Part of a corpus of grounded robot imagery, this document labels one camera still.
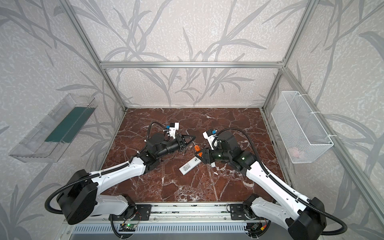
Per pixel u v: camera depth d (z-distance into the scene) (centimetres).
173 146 67
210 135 65
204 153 63
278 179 45
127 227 72
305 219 37
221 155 61
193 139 72
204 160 64
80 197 41
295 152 72
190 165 89
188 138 72
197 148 70
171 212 75
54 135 67
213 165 89
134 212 70
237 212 74
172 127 72
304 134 61
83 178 43
